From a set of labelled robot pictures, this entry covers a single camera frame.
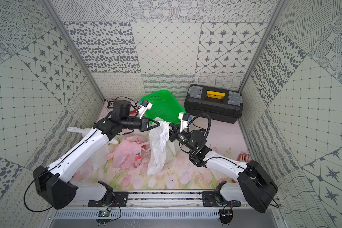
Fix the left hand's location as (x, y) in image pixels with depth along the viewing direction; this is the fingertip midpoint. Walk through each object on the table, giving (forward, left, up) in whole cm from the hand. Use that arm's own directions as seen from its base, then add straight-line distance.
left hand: (162, 126), depth 67 cm
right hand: (+4, 0, -3) cm, 5 cm away
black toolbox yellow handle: (+29, -38, -14) cm, 50 cm away
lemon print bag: (-8, 0, -8) cm, 11 cm away
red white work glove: (-2, -49, -31) cm, 58 cm away
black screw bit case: (+40, +49, -27) cm, 69 cm away
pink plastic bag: (-7, +20, -18) cm, 28 cm away
